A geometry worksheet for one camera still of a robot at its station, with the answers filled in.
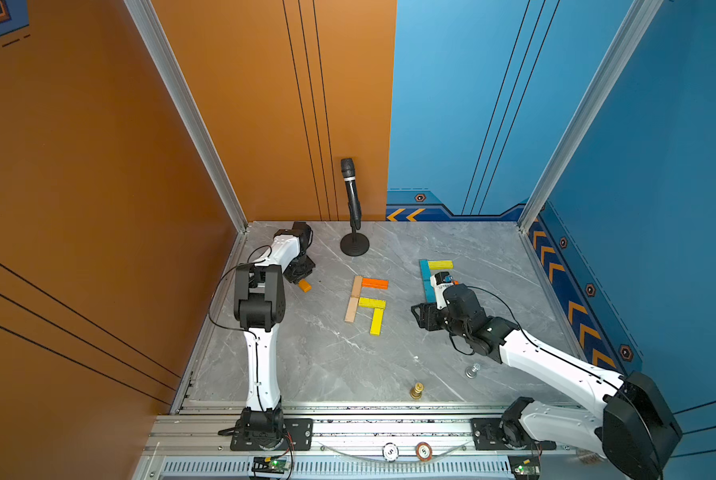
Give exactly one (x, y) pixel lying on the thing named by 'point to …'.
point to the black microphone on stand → (354, 244)
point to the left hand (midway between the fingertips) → (305, 272)
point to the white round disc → (390, 452)
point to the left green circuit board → (274, 465)
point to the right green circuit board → (525, 467)
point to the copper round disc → (424, 451)
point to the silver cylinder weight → (471, 371)
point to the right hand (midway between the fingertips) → (420, 308)
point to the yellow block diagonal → (378, 305)
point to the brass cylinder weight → (417, 391)
